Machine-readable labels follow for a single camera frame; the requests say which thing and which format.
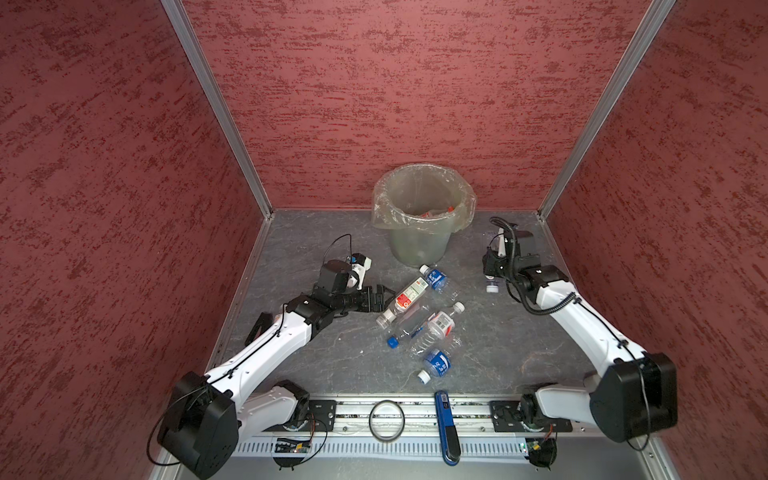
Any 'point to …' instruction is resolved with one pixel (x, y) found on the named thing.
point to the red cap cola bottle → (438, 212)
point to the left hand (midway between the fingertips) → (382, 300)
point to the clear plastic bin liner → (421, 197)
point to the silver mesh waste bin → (413, 248)
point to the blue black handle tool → (449, 433)
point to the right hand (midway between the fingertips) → (486, 263)
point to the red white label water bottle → (439, 327)
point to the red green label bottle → (385, 319)
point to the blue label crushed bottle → (436, 364)
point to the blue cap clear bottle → (409, 323)
